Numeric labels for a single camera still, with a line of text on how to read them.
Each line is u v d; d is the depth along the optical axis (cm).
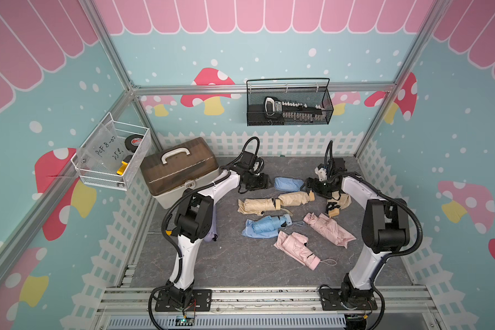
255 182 85
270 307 73
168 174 85
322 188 83
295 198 98
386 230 50
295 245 83
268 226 89
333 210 94
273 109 89
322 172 90
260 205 94
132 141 80
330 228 86
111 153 69
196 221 56
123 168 64
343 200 97
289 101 92
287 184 103
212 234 87
